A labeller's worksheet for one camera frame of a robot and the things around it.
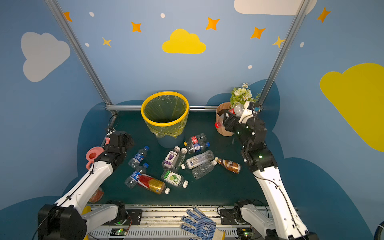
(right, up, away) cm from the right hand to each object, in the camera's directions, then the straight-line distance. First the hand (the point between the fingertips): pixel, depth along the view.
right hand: (231, 112), depth 65 cm
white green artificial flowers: (+13, +13, +24) cm, 30 cm away
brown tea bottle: (+8, -30, +22) cm, 38 cm away
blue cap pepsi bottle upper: (-51, -25, +25) cm, 62 cm away
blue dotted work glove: (-11, -56, +6) cm, 57 cm away
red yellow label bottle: (-37, -38, +14) cm, 55 cm away
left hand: (-56, -13, +17) cm, 60 cm away
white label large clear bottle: (-14, -26, +24) cm, 38 cm away
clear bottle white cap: (-11, -31, +21) cm, 39 cm away
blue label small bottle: (-14, -20, +30) cm, 39 cm away
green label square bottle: (-28, -36, +19) cm, 49 cm away
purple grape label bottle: (-32, -26, +27) cm, 49 cm away
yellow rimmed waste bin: (-35, +3, +35) cm, 50 cm away
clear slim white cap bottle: (-26, -27, +30) cm, 48 cm away
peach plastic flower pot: (+2, +7, +41) cm, 42 cm away
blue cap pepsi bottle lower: (-52, -38, +19) cm, 67 cm away
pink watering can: (-75, -21, +19) cm, 81 cm away
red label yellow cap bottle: (-13, -15, +36) cm, 40 cm away
